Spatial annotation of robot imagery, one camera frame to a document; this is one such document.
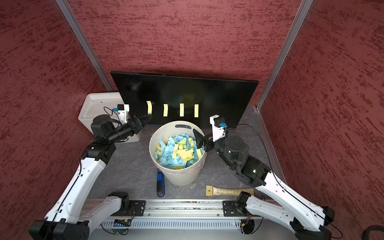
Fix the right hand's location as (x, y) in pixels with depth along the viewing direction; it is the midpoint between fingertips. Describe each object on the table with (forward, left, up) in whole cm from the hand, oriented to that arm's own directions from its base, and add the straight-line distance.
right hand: (202, 130), depth 62 cm
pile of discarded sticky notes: (-3, +12, -13) cm, 18 cm away
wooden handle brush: (-16, -4, -36) cm, 39 cm away
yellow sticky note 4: (+15, +3, -3) cm, 15 cm away
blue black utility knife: (-14, +23, -36) cm, 45 cm away
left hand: (+8, +25, -3) cm, 26 cm away
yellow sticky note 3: (+14, +10, -2) cm, 18 cm away
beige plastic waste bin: (-9, +7, -31) cm, 33 cm away
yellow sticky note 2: (+14, +18, -2) cm, 23 cm away
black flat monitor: (+36, +13, -14) cm, 41 cm away
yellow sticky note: (+15, +25, 0) cm, 29 cm away
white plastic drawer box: (+32, +60, -13) cm, 69 cm away
